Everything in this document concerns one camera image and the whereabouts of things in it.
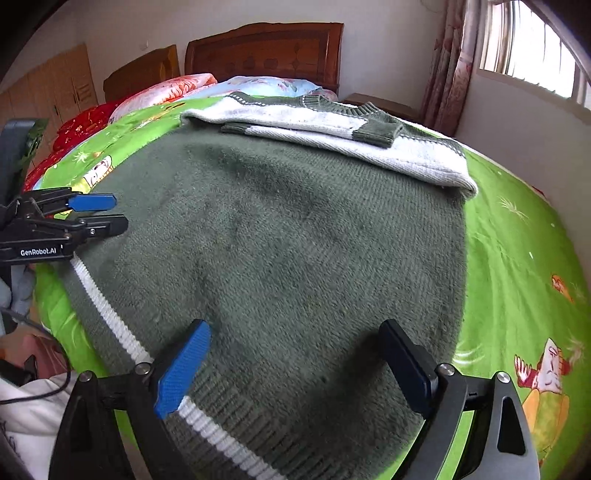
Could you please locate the wooden wardrobe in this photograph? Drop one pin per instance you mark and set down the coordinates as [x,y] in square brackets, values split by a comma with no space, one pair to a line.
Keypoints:
[51,87]

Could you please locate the wooden nightstand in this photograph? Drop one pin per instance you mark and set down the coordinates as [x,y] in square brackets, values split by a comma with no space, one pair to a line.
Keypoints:
[383,106]

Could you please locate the small wooden headboard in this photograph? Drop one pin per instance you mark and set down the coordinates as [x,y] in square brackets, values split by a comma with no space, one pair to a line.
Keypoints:
[138,74]

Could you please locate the green knit sweater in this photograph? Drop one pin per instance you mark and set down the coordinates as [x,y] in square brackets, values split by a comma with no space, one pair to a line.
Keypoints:
[277,254]

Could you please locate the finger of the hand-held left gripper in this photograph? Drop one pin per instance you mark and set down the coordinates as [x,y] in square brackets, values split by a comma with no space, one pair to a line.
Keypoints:
[92,202]
[104,226]

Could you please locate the light blue floral pillow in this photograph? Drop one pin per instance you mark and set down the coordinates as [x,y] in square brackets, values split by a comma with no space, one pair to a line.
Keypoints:
[277,85]

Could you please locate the green cartoon print bed sheet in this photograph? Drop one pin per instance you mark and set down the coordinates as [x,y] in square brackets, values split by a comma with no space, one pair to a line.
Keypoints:
[508,258]

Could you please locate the barred window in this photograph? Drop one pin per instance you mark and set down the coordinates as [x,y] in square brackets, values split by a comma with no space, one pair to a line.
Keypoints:
[531,41]

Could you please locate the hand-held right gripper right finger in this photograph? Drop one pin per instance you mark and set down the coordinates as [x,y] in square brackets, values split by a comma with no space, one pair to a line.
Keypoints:
[406,364]

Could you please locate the pink floral pillow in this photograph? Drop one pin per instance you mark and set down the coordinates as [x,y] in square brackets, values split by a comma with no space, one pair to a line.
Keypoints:
[171,90]

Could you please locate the large carved wooden headboard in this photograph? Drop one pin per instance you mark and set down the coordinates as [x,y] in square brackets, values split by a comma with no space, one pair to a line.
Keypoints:
[263,50]

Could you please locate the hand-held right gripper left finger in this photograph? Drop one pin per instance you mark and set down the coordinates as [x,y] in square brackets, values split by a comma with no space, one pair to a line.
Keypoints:
[180,369]

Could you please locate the red patterned blanket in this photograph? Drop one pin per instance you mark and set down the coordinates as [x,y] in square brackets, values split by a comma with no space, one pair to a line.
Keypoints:
[87,122]

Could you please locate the white clothing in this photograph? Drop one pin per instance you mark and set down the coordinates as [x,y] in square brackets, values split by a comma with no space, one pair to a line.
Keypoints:
[32,429]

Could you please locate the floral curtain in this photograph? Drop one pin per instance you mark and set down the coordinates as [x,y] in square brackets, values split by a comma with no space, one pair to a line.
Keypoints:
[450,69]

